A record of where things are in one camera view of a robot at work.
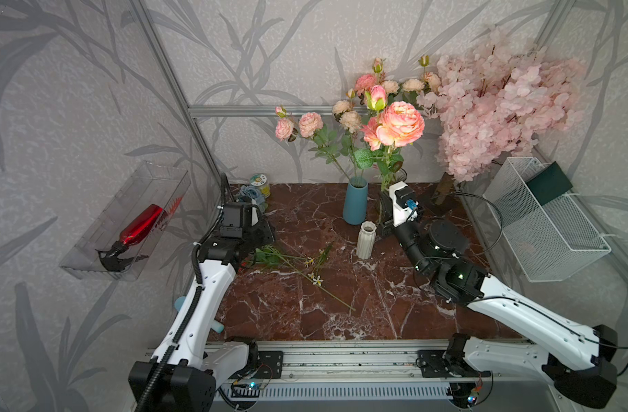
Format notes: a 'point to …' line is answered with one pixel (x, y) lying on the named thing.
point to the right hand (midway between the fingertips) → (384, 190)
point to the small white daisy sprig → (317, 263)
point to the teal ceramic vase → (356, 201)
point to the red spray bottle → (110, 259)
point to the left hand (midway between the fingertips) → (272, 228)
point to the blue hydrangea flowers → (253, 192)
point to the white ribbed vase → (366, 239)
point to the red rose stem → (267, 257)
